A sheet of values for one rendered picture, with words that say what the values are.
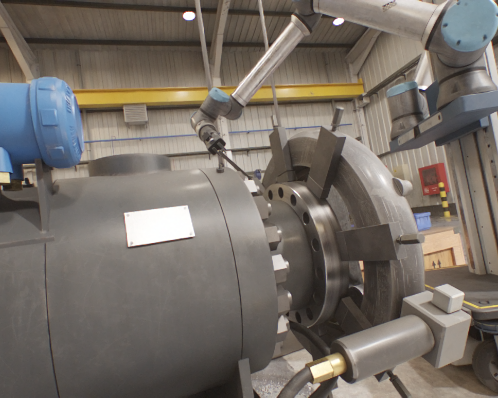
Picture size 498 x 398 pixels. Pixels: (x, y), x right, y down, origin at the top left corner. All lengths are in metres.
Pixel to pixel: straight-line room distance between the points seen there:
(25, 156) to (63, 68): 12.78
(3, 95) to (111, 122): 11.80
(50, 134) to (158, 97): 11.39
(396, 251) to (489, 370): 0.84
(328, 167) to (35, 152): 0.64
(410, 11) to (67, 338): 1.30
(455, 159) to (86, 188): 1.56
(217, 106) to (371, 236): 0.97
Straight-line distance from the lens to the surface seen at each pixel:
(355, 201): 0.82
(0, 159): 0.68
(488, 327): 1.43
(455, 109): 1.37
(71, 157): 0.68
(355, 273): 1.07
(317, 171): 0.89
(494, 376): 1.51
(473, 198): 1.80
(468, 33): 1.27
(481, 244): 1.81
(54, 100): 0.66
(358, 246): 0.80
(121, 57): 13.41
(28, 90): 0.70
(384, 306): 0.83
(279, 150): 1.07
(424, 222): 2.60
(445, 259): 2.55
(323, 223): 0.85
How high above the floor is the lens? 0.72
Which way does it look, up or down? 4 degrees up
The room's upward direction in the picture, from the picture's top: 9 degrees counter-clockwise
